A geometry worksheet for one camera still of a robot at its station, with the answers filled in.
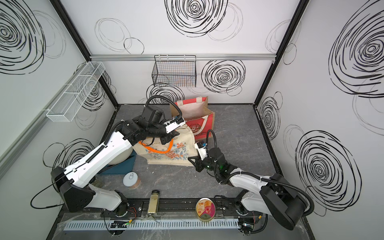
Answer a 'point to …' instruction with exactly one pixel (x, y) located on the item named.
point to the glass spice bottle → (154, 202)
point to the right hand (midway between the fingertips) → (189, 160)
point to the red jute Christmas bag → (197, 114)
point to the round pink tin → (205, 208)
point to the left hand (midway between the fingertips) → (178, 131)
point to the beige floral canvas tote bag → (176, 151)
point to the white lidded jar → (131, 180)
